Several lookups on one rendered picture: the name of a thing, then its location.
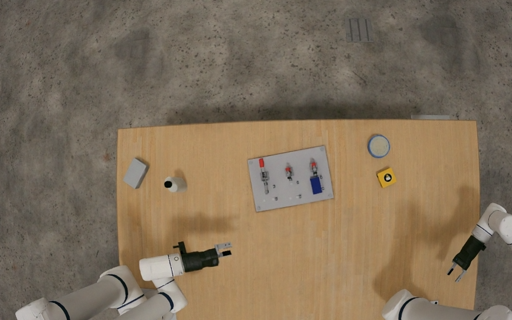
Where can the round grey and blue tin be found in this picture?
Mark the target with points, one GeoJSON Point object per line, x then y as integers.
{"type": "Point", "coordinates": [378, 146]}

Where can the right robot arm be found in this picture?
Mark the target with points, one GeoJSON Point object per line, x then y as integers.
{"type": "Point", "coordinates": [404, 306]}

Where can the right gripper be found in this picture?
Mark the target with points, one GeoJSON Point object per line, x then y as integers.
{"type": "Point", "coordinates": [469, 251]}

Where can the white plastic bottle with black cap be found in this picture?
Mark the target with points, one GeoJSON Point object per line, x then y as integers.
{"type": "Point", "coordinates": [175, 184]}

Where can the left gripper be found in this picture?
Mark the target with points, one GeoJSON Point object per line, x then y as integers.
{"type": "Point", "coordinates": [193, 261]}

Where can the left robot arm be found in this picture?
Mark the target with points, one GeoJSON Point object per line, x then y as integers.
{"type": "Point", "coordinates": [116, 288]}

